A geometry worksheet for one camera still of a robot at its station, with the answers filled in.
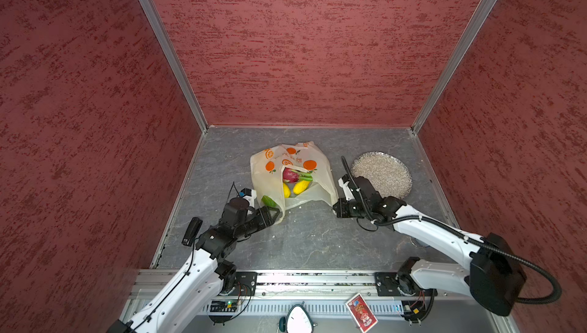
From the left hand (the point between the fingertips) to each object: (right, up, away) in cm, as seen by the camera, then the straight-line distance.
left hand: (274, 219), depth 79 cm
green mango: (-4, +4, +10) cm, 11 cm away
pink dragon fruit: (+5, +14, +13) cm, 19 cm away
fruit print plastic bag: (-5, +18, +16) cm, 25 cm away
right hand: (+22, +2, +3) cm, 22 cm away
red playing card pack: (+28, -25, -11) cm, 40 cm away
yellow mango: (+3, +8, +12) cm, 15 cm away
